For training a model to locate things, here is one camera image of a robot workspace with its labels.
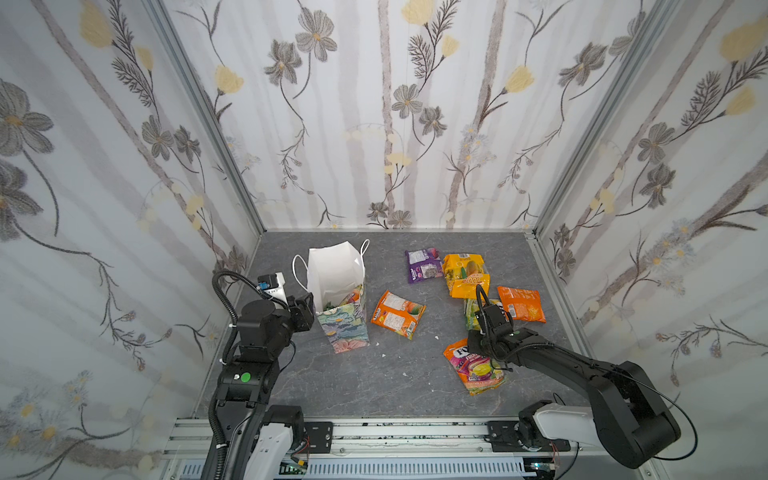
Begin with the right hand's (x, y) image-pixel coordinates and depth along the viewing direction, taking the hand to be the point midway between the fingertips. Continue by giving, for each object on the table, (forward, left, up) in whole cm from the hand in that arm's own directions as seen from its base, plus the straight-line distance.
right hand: (467, 335), depth 90 cm
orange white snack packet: (+7, +21, -2) cm, 22 cm away
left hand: (+1, +47, +23) cm, 52 cm away
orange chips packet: (+11, -19, +2) cm, 22 cm away
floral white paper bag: (+13, +41, +11) cm, 44 cm away
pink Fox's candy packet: (-12, -2, +2) cm, 12 cm away
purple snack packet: (+27, +12, -2) cm, 30 cm away
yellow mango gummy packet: (+22, -1, +3) cm, 22 cm away
